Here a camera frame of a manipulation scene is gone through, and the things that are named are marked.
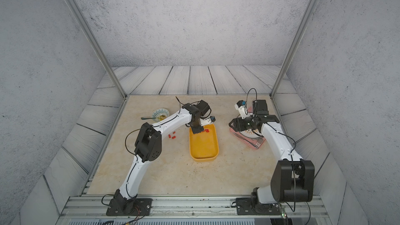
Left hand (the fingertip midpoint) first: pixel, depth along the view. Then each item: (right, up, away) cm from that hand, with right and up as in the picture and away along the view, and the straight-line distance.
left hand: (200, 128), depth 97 cm
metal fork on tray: (+34, -9, -3) cm, 35 cm away
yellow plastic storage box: (+3, -10, -5) cm, 11 cm away
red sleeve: (+5, -2, +4) cm, 6 cm away
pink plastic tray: (+32, -7, -1) cm, 32 cm away
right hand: (+20, +5, -13) cm, 24 cm away
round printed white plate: (+31, -3, +1) cm, 31 cm away
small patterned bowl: (-29, +9, +10) cm, 32 cm away
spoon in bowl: (-26, +6, +8) cm, 28 cm away
